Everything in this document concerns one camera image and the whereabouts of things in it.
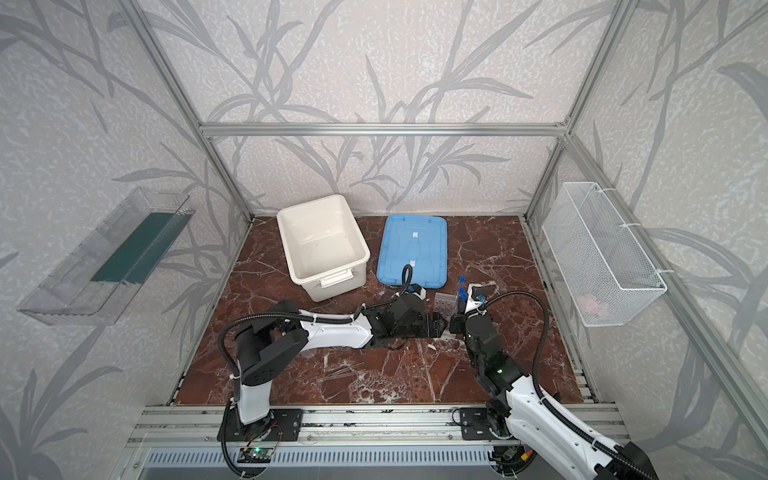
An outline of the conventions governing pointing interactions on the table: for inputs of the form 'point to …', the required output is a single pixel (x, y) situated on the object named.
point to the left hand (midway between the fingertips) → (443, 319)
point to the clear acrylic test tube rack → (447, 306)
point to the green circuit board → (255, 455)
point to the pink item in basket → (591, 306)
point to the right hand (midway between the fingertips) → (461, 291)
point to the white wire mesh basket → (607, 275)
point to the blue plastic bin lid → (420, 241)
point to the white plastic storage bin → (323, 248)
